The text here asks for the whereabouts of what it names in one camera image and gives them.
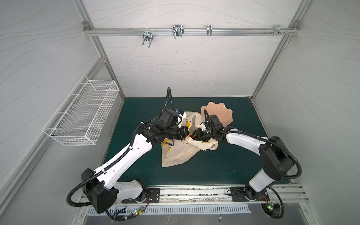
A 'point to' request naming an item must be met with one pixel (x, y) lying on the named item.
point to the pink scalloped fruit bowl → (224, 114)
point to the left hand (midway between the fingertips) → (191, 131)
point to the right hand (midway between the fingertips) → (190, 137)
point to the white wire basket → (82, 116)
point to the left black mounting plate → (152, 196)
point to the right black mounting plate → (240, 194)
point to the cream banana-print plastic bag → (181, 148)
